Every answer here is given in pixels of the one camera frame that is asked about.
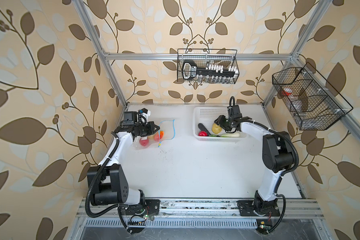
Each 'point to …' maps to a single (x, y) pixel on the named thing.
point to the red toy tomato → (202, 133)
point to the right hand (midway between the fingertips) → (217, 123)
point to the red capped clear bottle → (287, 91)
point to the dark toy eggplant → (202, 128)
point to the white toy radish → (235, 134)
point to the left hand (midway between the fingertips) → (159, 126)
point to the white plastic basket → (206, 116)
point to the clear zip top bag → (166, 132)
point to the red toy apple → (144, 142)
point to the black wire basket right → (314, 104)
